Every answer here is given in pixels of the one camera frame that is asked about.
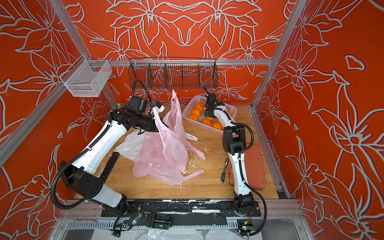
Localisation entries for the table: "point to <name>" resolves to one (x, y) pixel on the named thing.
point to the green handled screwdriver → (223, 173)
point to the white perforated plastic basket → (189, 104)
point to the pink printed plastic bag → (162, 155)
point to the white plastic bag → (129, 148)
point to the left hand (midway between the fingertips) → (168, 126)
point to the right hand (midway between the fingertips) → (212, 111)
